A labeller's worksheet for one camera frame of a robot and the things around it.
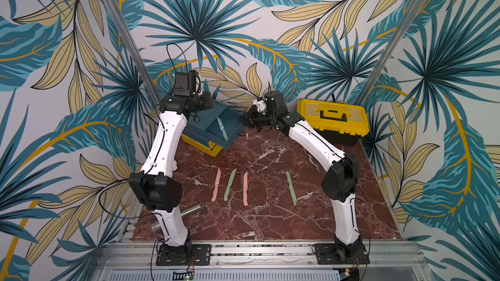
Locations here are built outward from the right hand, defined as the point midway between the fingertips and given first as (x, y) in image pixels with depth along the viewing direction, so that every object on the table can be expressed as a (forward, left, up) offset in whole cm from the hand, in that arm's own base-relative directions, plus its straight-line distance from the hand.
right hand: (236, 118), depth 80 cm
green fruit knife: (-16, +4, -28) cm, 33 cm away
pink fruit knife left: (-14, +10, -28) cm, 32 cm away
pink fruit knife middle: (-18, -3, -28) cm, 33 cm away
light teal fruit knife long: (+5, +7, -12) cm, 15 cm away
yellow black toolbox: (+7, -52, -12) cm, 54 cm away
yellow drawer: (0, +17, -19) cm, 26 cm away
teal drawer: (+3, +9, -12) cm, 15 cm away
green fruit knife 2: (-20, -25, -28) cm, 42 cm away
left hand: (+5, +11, +5) cm, 13 cm away
